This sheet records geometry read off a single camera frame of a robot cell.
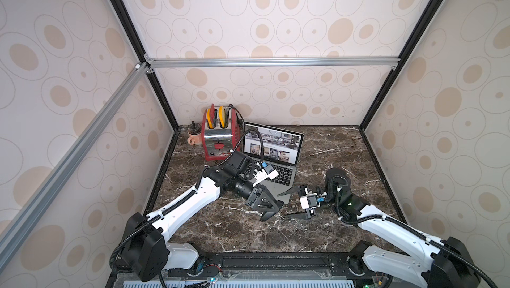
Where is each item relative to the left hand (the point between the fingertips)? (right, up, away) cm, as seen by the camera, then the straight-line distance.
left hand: (276, 209), depth 62 cm
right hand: (+2, -1, +3) cm, 4 cm away
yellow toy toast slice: (-24, +34, +35) cm, 54 cm away
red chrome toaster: (-24, +26, +31) cm, 47 cm away
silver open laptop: (+5, +19, +36) cm, 40 cm away
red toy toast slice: (-28, +35, +33) cm, 55 cm away
